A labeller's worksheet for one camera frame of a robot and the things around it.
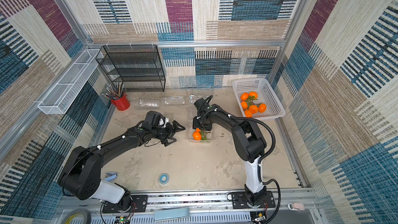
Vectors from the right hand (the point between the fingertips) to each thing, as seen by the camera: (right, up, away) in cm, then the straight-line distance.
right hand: (200, 128), depth 95 cm
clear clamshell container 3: (-5, +19, +7) cm, 21 cm away
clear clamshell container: (-36, +15, +15) cm, 42 cm away
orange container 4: (+40, +12, +8) cm, 43 cm away
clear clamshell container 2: (-19, +18, +16) cm, 31 cm away
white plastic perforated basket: (+46, +21, +16) cm, 53 cm away
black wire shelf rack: (-44, +40, +15) cm, 61 cm away
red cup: (-53, +15, +13) cm, 57 cm away
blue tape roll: (-19, -24, -14) cm, 33 cm away
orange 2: (+38, +22, +15) cm, 46 cm away
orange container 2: (+31, +9, +6) cm, 32 cm away
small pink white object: (+42, -30, -26) cm, 57 cm away
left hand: (-9, -1, -10) cm, 14 cm away
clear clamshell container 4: (+4, -5, +1) cm, 7 cm away
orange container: (+29, +14, +9) cm, 33 cm away
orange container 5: (-2, -3, -4) cm, 5 cm away
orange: (+30, +20, +14) cm, 39 cm away
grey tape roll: (-50, -34, -26) cm, 66 cm away
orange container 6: (-1, 0, -5) cm, 5 cm away
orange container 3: (+34, +12, +8) cm, 37 cm away
